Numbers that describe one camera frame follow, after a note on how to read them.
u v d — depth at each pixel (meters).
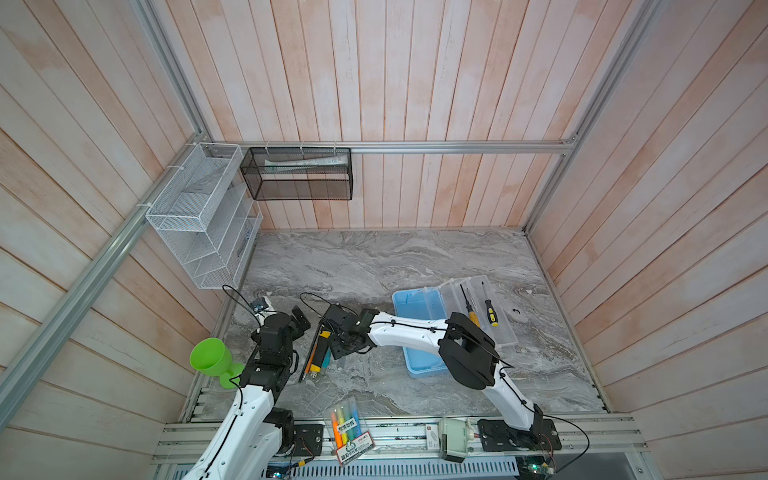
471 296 0.88
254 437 0.55
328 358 0.86
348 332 0.68
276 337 0.60
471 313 0.84
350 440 0.73
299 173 1.04
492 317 0.82
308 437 0.73
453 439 0.69
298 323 0.76
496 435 0.75
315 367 0.84
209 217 0.73
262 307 0.70
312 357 0.86
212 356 0.72
